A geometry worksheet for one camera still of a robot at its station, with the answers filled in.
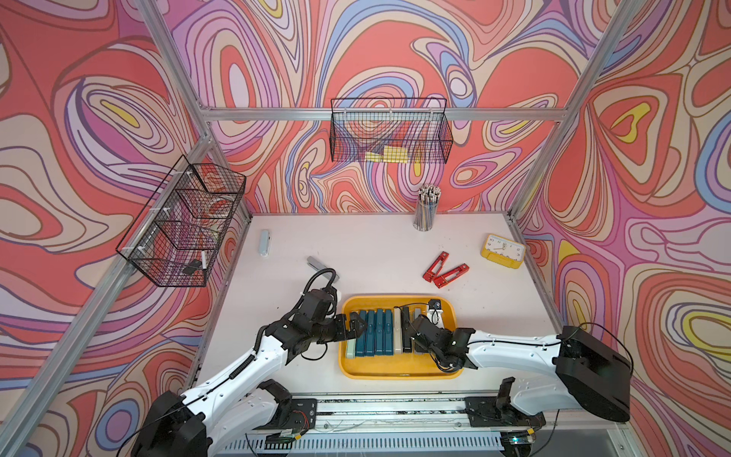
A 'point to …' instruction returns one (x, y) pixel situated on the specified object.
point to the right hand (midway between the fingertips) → (424, 341)
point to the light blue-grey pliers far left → (264, 243)
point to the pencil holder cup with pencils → (426, 208)
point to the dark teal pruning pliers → (361, 346)
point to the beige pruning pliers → (398, 330)
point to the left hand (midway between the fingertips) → (358, 329)
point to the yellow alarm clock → (503, 251)
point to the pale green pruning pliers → (351, 348)
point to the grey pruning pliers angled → (318, 266)
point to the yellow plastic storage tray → (401, 367)
